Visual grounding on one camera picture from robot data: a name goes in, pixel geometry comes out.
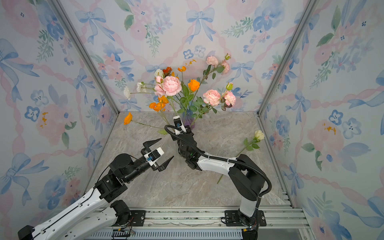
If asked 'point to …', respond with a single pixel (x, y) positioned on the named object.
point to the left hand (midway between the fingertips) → (164, 145)
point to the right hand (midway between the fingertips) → (179, 119)
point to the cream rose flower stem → (259, 135)
